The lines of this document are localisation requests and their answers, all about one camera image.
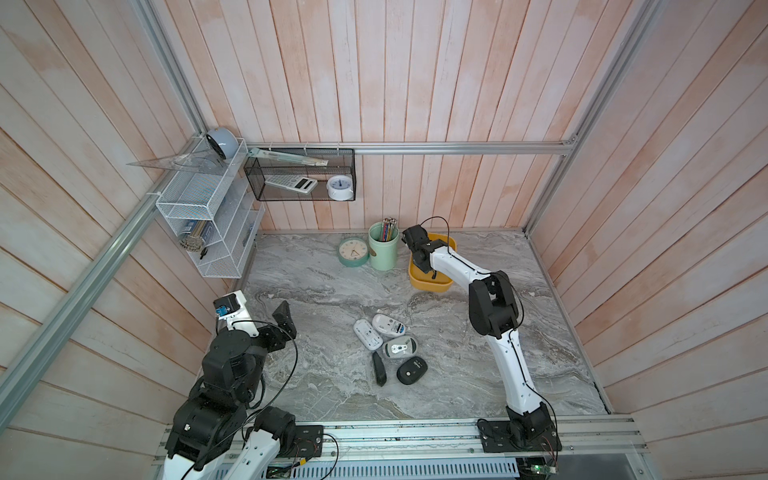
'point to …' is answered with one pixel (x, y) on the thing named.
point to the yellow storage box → (431, 281)
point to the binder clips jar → (194, 242)
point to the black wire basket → (303, 174)
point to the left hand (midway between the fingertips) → (271, 312)
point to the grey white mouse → (400, 347)
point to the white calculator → (293, 182)
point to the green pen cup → (386, 258)
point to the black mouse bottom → (412, 370)
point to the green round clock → (353, 252)
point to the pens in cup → (388, 225)
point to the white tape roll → (340, 188)
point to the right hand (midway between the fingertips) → (434, 251)
